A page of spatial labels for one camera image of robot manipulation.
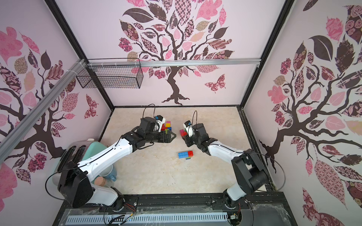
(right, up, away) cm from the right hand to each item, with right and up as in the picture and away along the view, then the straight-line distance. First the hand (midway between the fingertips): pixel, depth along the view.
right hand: (184, 134), depth 89 cm
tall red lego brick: (-1, +1, -4) cm, 4 cm away
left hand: (-8, -1, -9) cm, 13 cm away
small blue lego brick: (+2, -16, 0) cm, 16 cm away
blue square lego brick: (-11, +3, +14) cm, 18 cm away
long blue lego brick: (-1, -13, -2) cm, 13 cm away
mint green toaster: (-59, -8, -15) cm, 61 cm away
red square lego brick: (+4, -12, -3) cm, 13 cm away
